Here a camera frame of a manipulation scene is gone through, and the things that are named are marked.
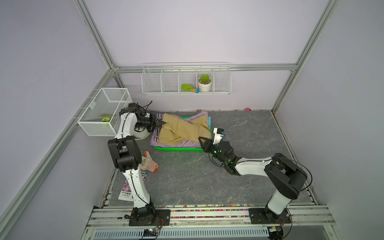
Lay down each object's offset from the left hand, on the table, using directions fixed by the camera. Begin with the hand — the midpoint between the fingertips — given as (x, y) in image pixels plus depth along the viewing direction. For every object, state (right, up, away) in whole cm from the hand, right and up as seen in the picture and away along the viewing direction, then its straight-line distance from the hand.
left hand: (165, 122), depth 88 cm
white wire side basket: (-30, +2, -14) cm, 33 cm away
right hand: (+20, -8, -4) cm, 22 cm away
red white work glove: (-12, -26, +3) cm, 28 cm away
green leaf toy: (-27, +2, -14) cm, 30 cm away
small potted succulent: (+23, +24, +3) cm, 34 cm away
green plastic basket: (0, -17, +5) cm, 18 cm away
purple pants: (-7, -8, +3) cm, 11 cm away
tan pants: (+6, -5, 0) cm, 8 cm away
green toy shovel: (+11, +23, +11) cm, 28 cm away
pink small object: (+61, +11, +36) cm, 72 cm away
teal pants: (+27, +1, +12) cm, 30 cm away
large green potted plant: (-11, -3, -12) cm, 17 cm away
